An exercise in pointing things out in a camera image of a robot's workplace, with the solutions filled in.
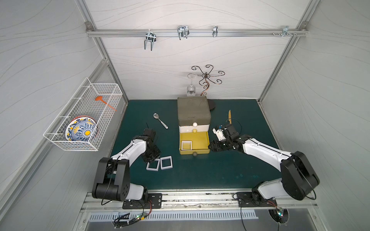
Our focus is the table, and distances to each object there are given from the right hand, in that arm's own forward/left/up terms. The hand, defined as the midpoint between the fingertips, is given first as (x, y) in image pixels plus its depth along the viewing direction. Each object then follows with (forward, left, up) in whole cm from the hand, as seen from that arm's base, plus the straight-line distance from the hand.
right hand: (213, 144), depth 88 cm
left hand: (-8, +34, -4) cm, 35 cm away
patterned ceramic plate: (-10, +62, +29) cm, 69 cm away
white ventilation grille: (-37, +23, -6) cm, 44 cm away
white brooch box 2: (-15, +37, -5) cm, 41 cm away
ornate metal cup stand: (+37, +5, +25) cm, 45 cm away
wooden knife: (+29, -16, -7) cm, 33 cm away
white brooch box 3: (-13, +27, -4) cm, 30 cm away
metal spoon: (+26, +42, -5) cm, 50 cm away
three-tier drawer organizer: (+10, +12, +14) cm, 21 cm away
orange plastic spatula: (+12, +65, +27) cm, 71 cm away
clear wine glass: (+32, +15, +16) cm, 39 cm away
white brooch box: (+2, +17, -6) cm, 18 cm away
